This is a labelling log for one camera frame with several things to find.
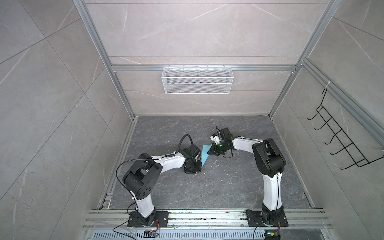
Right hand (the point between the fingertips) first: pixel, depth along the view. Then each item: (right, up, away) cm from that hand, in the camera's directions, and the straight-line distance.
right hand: (208, 152), depth 99 cm
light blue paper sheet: (-3, -1, -2) cm, 4 cm away
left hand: (-6, -8, -9) cm, 14 cm away
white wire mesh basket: (-7, +49, +1) cm, 50 cm away
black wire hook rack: (+58, +7, -37) cm, 69 cm away
